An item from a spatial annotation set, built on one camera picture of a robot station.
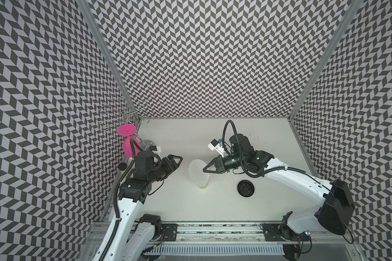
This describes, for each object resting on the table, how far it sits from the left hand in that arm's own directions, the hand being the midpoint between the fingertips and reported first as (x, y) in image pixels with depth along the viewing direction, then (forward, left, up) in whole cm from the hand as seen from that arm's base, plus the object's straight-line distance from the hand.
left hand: (179, 163), depth 73 cm
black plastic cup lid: (-3, -34, -23) cm, 41 cm away
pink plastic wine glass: (+11, +23, +10) cm, 28 cm away
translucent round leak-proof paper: (-5, -8, 0) cm, 9 cm away
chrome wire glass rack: (+48, +43, -14) cm, 66 cm away
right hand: (-6, -12, +2) cm, 14 cm away
